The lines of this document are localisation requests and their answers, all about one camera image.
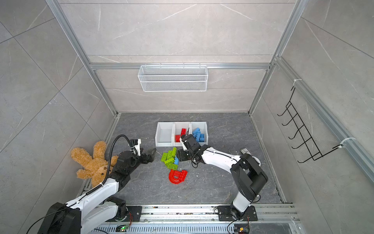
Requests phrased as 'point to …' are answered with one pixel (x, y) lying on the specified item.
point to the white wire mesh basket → (173, 78)
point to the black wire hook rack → (314, 152)
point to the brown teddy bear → (96, 166)
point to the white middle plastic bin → (177, 126)
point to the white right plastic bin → (203, 127)
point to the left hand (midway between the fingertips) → (149, 145)
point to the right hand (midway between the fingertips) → (180, 153)
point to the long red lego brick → (183, 131)
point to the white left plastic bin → (164, 134)
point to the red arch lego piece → (177, 177)
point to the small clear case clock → (244, 150)
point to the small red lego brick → (177, 138)
